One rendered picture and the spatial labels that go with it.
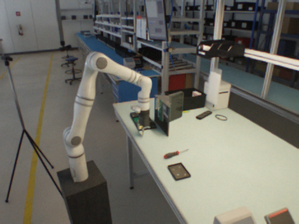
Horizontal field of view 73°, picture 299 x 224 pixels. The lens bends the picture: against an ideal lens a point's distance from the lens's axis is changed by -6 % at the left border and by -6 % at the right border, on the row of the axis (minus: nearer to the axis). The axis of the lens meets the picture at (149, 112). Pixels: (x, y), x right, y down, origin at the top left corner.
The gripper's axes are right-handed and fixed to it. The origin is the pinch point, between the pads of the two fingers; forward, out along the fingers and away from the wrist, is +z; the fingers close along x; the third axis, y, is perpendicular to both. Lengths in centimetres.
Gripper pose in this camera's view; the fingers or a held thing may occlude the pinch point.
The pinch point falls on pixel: (140, 133)
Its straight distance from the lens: 141.2
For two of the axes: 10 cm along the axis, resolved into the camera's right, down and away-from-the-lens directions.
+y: 8.4, -2.3, 4.9
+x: -5.4, -3.6, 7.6
